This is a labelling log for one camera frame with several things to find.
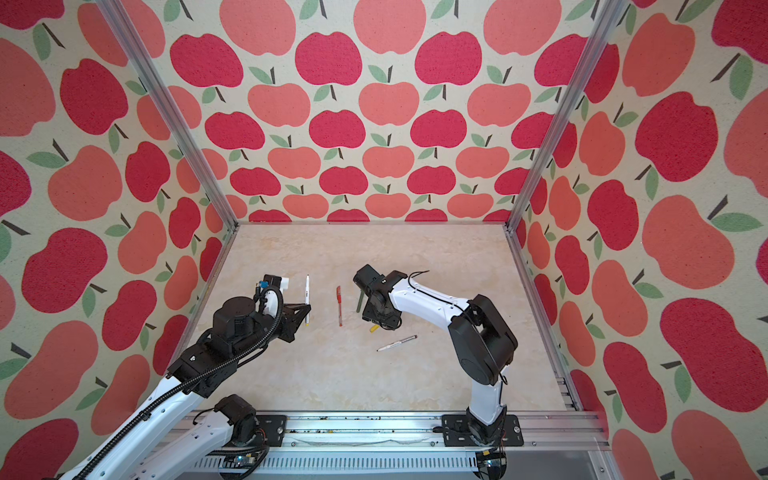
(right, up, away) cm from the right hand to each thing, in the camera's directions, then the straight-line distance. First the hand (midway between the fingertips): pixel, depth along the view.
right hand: (374, 324), depth 88 cm
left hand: (-15, +7, -18) cm, 24 cm away
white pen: (-16, +11, -18) cm, 26 cm away
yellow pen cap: (0, -2, +4) cm, 5 cm away
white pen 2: (+7, -6, 0) cm, 9 cm away
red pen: (-12, +6, +11) cm, 17 cm away
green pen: (-5, +5, +10) cm, 12 cm away
